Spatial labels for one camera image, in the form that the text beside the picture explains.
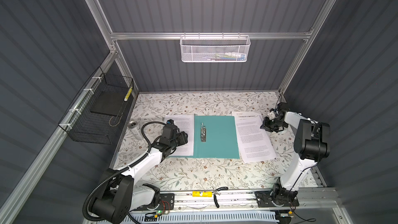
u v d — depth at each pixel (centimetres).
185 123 102
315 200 74
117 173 43
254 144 95
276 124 84
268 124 89
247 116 105
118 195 41
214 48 123
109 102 74
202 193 75
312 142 52
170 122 79
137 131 83
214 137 96
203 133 96
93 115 72
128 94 81
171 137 69
